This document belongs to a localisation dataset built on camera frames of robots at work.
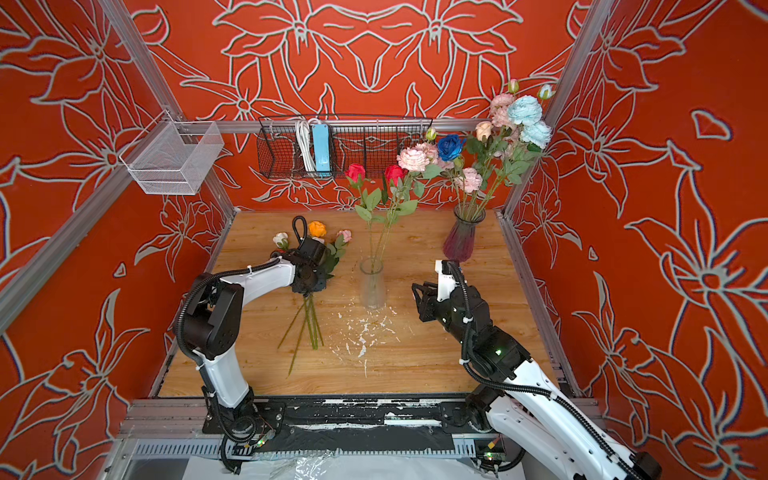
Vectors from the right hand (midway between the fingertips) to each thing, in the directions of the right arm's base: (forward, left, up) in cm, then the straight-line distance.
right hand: (413, 285), depth 71 cm
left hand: (+14, +29, -21) cm, 39 cm away
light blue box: (+42, +26, +11) cm, 51 cm away
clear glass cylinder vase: (+8, +10, -12) cm, 18 cm away
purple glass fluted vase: (+24, -18, -14) cm, 34 cm away
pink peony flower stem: (+29, -18, +8) cm, 35 cm away
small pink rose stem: (+25, +25, -20) cm, 41 cm away
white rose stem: (+31, +45, -20) cm, 58 cm away
